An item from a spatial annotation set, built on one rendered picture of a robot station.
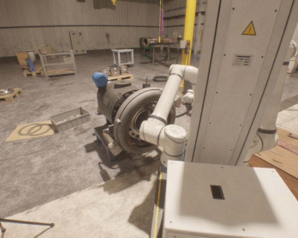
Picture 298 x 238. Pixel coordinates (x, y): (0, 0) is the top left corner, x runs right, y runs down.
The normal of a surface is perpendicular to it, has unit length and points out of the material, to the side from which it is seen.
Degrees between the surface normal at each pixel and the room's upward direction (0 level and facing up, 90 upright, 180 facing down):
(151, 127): 37
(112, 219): 0
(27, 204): 0
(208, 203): 0
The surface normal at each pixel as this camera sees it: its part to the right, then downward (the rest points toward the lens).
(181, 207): 0.00, -0.87
